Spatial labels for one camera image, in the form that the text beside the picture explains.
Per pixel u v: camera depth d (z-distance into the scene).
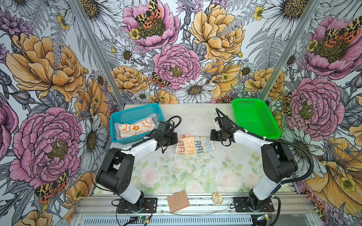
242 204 0.74
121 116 1.16
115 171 0.45
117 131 0.94
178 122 0.73
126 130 0.97
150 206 0.74
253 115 1.14
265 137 0.53
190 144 0.94
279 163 0.48
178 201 0.75
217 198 0.76
